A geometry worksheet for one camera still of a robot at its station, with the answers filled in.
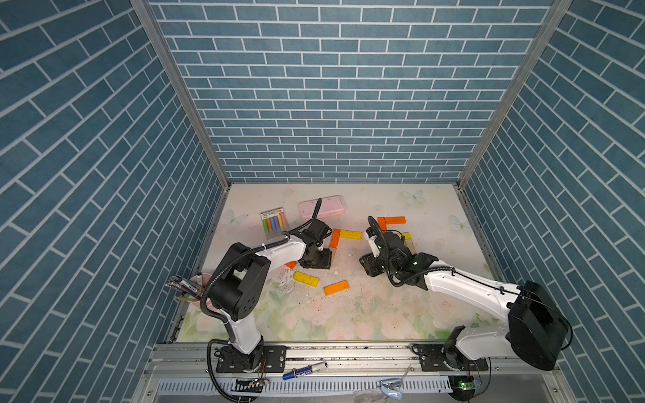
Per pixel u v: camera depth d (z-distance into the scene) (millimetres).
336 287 889
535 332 415
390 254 641
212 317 488
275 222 1050
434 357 736
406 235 1023
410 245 988
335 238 1012
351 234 1019
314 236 751
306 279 891
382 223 1073
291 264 932
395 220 1083
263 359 721
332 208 1085
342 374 723
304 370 707
